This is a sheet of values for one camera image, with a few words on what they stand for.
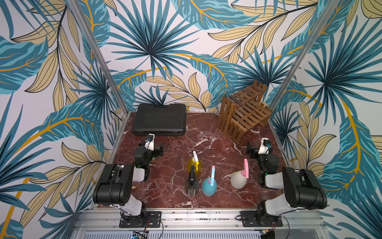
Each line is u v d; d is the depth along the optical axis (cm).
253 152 81
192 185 69
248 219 73
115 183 44
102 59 87
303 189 46
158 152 84
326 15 71
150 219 72
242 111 102
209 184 69
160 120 103
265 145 75
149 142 78
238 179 78
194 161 75
